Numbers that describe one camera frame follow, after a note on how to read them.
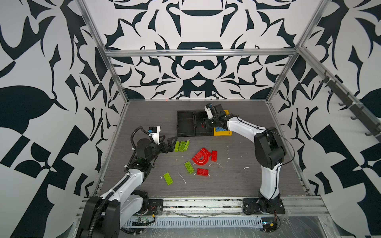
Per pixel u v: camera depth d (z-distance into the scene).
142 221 0.73
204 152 0.90
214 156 0.89
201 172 0.85
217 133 0.97
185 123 1.12
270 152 0.52
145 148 0.63
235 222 0.71
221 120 0.73
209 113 0.82
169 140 0.73
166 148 0.74
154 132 0.71
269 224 0.71
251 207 0.74
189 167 0.87
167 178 0.83
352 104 0.59
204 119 0.87
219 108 0.77
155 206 0.73
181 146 0.94
